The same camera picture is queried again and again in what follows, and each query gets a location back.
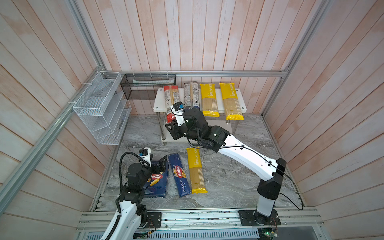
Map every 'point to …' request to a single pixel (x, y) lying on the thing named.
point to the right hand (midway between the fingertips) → (167, 125)
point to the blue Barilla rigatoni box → (158, 185)
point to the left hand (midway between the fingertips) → (160, 158)
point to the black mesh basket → (144, 86)
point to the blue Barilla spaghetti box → (179, 174)
